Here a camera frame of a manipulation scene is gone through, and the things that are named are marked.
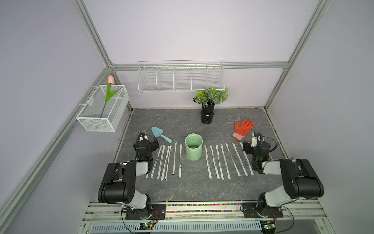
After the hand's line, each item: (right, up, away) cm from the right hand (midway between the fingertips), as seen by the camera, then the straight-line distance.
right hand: (251, 140), depth 95 cm
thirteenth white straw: (-56, -20, -8) cm, 60 cm away
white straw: (-29, -14, -4) cm, 33 cm away
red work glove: (0, +6, +12) cm, 14 cm away
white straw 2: (-25, -14, -4) cm, 29 cm away
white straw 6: (-8, -15, -4) cm, 17 cm away
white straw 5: (-11, -19, -8) cm, 24 cm away
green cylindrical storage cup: (-38, -2, +1) cm, 38 cm away
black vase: (-28, +18, +9) cm, 35 cm away
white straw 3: (-22, -10, -1) cm, 24 cm away
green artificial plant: (-29, +28, -3) cm, 40 cm away
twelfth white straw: (-51, -17, -6) cm, 54 cm away
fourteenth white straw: (-59, -12, -2) cm, 60 cm away
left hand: (-68, +1, -2) cm, 68 cm away
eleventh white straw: (-47, -17, -6) cm, 50 cm away
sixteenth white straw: (-66, -20, -10) cm, 70 cm away
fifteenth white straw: (-62, -16, -6) cm, 65 cm away
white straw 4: (-19, -11, -2) cm, 22 cm away
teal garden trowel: (-65, +4, +11) cm, 66 cm away
